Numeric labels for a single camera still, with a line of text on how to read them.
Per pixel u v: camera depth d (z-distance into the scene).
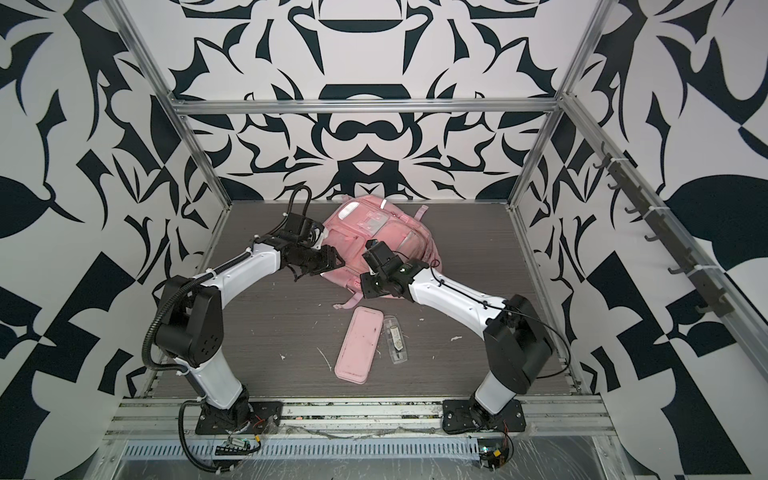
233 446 0.69
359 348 0.83
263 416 0.74
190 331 0.48
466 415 0.74
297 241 0.73
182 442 0.69
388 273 0.64
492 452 0.71
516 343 0.44
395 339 0.85
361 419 0.76
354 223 1.06
